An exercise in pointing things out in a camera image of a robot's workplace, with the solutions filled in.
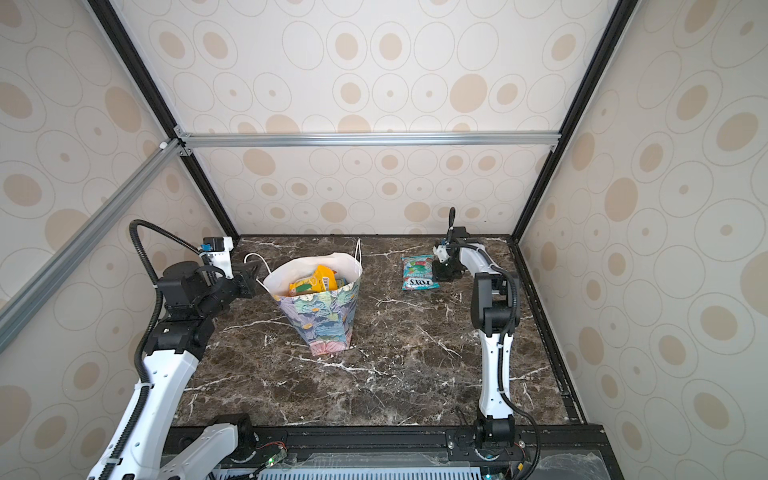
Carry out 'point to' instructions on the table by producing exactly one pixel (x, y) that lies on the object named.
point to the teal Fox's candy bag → (417, 273)
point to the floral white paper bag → (324, 319)
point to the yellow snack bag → (325, 279)
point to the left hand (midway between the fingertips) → (265, 259)
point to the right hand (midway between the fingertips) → (438, 275)
